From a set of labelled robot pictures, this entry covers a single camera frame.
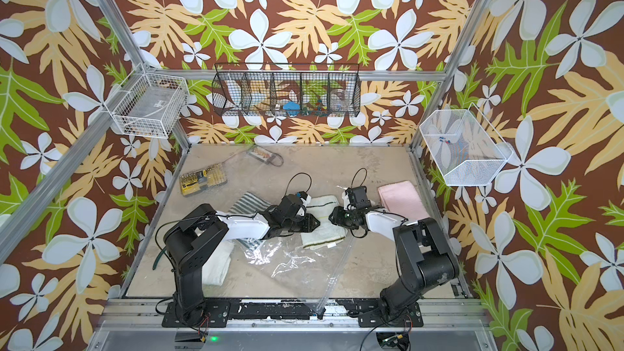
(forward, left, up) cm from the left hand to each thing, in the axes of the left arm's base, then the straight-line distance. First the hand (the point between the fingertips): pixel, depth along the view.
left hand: (321, 221), depth 91 cm
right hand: (+3, -4, -2) cm, 5 cm away
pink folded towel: (+10, -33, -1) cm, 35 cm away
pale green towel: (-4, -2, 0) cm, 5 cm away
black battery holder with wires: (+36, +27, -2) cm, 45 cm away
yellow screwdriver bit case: (+21, +47, 0) cm, 52 cm away
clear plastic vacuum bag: (-16, +16, -1) cm, 23 cm away
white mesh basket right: (+14, -48, +25) cm, 56 cm away
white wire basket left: (+29, +62, +31) cm, 76 cm away
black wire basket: (+44, +17, +28) cm, 55 cm away
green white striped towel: (+7, +29, 0) cm, 29 cm away
